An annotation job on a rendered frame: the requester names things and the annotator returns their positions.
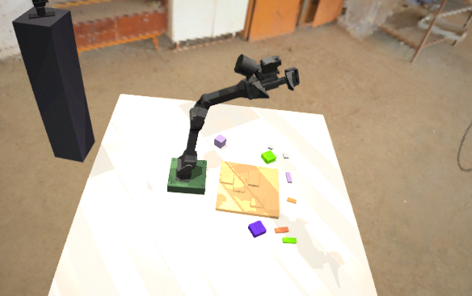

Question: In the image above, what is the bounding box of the purple square block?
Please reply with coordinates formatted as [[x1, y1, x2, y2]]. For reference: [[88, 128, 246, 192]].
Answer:
[[248, 220, 267, 239]]

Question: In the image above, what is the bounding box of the purple cube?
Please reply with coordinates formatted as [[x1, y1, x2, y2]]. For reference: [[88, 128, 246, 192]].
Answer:
[[213, 134, 226, 149]]

